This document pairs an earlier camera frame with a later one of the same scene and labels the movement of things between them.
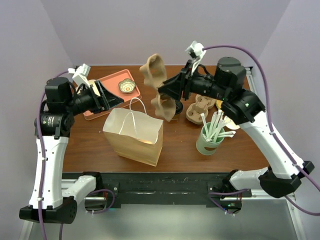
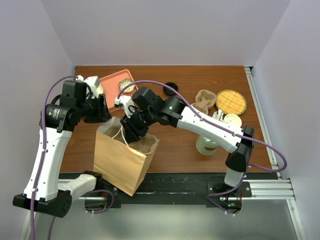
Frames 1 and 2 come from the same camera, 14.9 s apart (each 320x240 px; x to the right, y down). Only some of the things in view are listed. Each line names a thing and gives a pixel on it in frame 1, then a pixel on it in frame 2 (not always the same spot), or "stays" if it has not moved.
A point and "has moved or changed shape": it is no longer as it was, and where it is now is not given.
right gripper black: [173, 86] to [132, 132]
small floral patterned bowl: [127, 85] stays
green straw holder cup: [210, 137] stays
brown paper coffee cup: [231, 125] stays
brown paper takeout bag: [134, 134] has moved or changed shape
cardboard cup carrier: [155, 70] to [147, 145]
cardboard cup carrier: [202, 105] stays
